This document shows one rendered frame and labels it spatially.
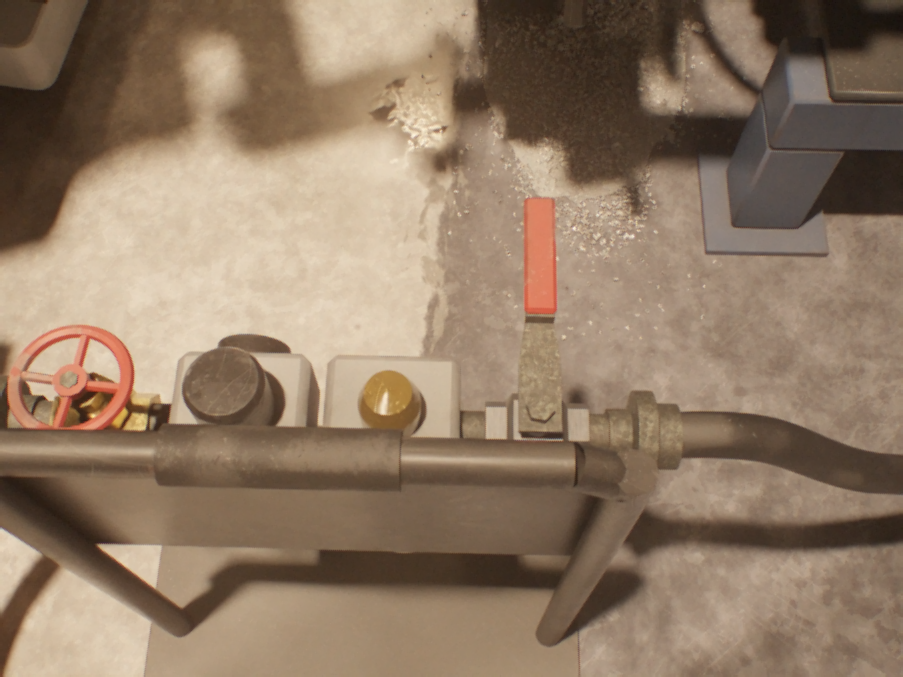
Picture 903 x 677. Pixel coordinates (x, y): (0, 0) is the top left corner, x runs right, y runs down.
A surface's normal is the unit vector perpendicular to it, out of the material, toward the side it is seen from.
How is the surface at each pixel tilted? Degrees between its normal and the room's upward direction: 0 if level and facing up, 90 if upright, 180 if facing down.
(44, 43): 90
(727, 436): 15
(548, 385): 0
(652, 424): 9
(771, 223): 90
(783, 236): 0
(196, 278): 0
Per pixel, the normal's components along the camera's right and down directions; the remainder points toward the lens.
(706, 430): -0.14, -0.16
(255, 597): 0.00, -0.41
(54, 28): 0.99, 0.15
